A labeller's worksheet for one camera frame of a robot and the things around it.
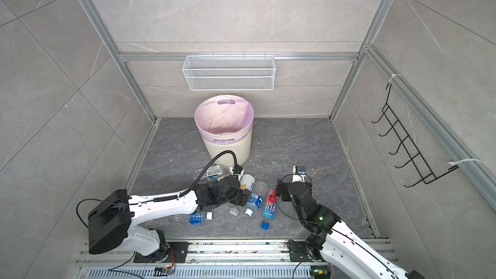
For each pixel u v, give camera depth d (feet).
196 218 2.50
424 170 2.00
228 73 3.30
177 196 1.71
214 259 2.40
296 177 2.22
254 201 2.66
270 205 2.61
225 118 3.23
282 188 2.32
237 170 2.35
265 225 2.52
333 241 1.68
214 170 2.98
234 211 2.62
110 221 1.38
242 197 2.40
